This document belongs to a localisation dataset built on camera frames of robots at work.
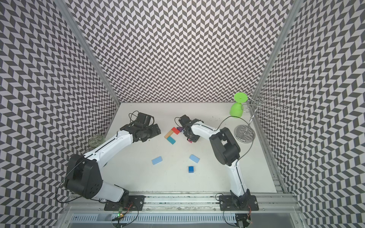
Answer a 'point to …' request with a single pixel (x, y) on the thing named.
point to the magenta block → (190, 141)
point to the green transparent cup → (96, 140)
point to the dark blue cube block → (191, 169)
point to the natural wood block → (168, 134)
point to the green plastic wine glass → (236, 109)
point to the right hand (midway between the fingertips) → (191, 138)
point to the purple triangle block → (180, 128)
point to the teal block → (171, 140)
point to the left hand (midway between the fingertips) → (155, 133)
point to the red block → (175, 130)
